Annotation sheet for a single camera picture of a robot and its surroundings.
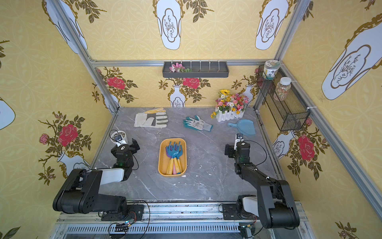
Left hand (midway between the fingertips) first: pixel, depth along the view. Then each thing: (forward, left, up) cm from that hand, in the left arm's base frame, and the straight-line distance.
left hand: (119, 143), depth 89 cm
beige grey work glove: (+26, -12, -9) cm, 30 cm away
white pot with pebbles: (+10, +5, -3) cm, 12 cm away
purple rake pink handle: (-14, -33, -5) cm, 36 cm away
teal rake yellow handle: (-14, -30, -5) cm, 34 cm away
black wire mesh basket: (+4, -97, +19) cm, 99 cm away
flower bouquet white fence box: (+22, -69, +7) cm, 73 cm away
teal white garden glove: (+20, -48, -8) cm, 53 cm away
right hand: (-2, -72, -2) cm, 72 cm away
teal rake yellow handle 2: (-6, -35, -7) cm, 37 cm away
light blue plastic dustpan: (+18, -84, -9) cm, 86 cm away
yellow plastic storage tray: (-8, -26, -9) cm, 28 cm away
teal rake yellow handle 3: (-3, -32, -5) cm, 33 cm away
